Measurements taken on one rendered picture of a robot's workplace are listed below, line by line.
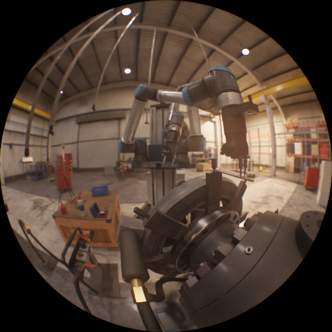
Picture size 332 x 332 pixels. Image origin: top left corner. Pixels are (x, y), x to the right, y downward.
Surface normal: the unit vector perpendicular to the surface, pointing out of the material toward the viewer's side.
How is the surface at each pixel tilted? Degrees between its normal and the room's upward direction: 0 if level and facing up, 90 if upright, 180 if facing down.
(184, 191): 41
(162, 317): 0
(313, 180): 90
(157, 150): 90
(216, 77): 96
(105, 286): 0
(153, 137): 90
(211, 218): 15
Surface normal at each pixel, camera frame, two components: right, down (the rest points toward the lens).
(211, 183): 0.34, 0.08
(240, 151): 0.11, 0.11
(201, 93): -0.56, 0.74
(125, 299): 0.00, -1.00
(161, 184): -0.18, 0.09
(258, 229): -0.24, -0.96
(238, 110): -0.99, 0.09
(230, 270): -0.62, -0.73
